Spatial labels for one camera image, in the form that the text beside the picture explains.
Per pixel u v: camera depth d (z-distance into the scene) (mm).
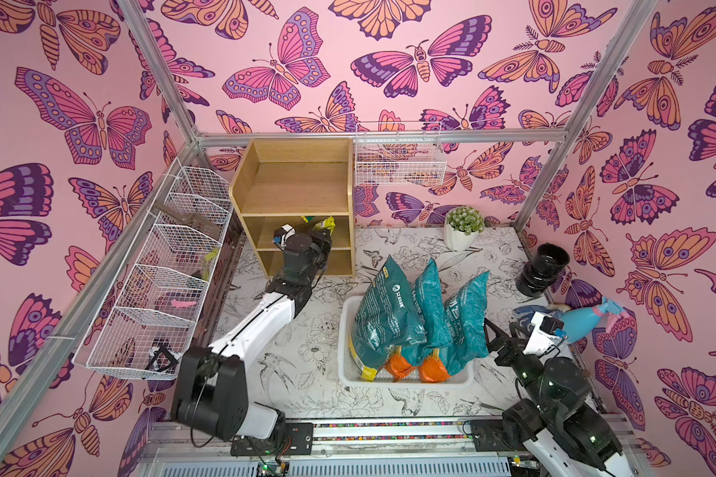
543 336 586
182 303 759
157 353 685
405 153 952
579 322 835
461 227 1014
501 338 607
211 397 422
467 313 668
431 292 700
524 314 976
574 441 493
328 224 870
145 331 713
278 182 900
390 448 730
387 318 676
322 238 720
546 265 901
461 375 736
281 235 748
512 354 604
